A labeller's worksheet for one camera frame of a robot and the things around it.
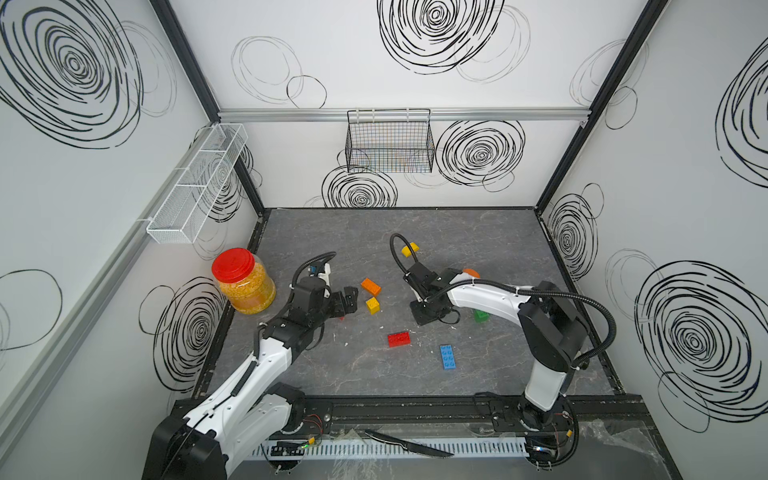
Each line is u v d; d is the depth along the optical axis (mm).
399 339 849
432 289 667
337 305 723
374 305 911
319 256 599
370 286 963
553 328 475
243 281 807
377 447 738
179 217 722
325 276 737
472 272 991
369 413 754
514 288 517
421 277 719
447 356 826
